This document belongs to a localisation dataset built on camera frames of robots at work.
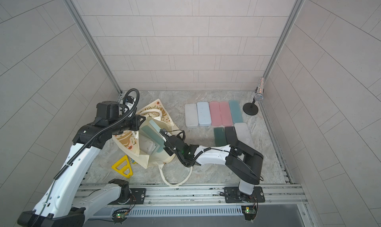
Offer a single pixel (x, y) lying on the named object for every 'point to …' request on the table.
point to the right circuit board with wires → (250, 211)
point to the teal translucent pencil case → (235, 111)
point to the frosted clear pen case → (146, 145)
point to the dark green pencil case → (220, 136)
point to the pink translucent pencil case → (225, 114)
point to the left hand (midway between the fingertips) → (148, 116)
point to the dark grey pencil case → (231, 135)
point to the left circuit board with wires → (120, 215)
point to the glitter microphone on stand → (252, 108)
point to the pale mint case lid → (154, 126)
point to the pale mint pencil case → (204, 113)
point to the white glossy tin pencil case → (191, 115)
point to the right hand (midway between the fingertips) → (167, 140)
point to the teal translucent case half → (157, 139)
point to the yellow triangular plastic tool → (123, 169)
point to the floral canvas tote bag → (131, 141)
